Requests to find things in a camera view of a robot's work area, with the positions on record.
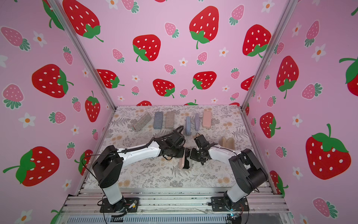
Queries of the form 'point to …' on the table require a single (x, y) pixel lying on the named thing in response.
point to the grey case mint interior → (169, 119)
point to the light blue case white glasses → (188, 131)
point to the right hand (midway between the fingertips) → (194, 156)
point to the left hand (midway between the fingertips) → (185, 154)
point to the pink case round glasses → (207, 118)
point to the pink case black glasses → (185, 163)
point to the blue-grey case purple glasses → (158, 120)
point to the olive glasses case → (229, 143)
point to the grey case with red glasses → (142, 122)
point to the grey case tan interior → (196, 122)
